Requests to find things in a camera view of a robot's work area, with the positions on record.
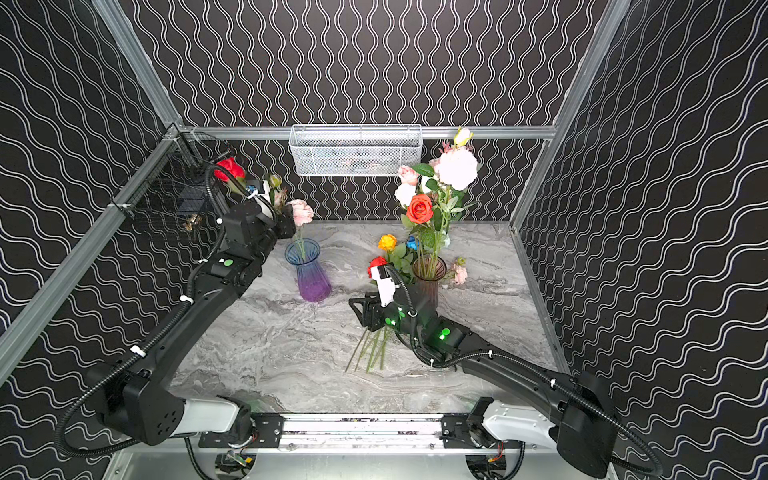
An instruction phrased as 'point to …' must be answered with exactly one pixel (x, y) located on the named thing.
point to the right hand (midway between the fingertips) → (357, 299)
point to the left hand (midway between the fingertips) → (288, 205)
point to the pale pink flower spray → (302, 210)
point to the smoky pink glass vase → (428, 269)
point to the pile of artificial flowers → (399, 260)
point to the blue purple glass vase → (313, 285)
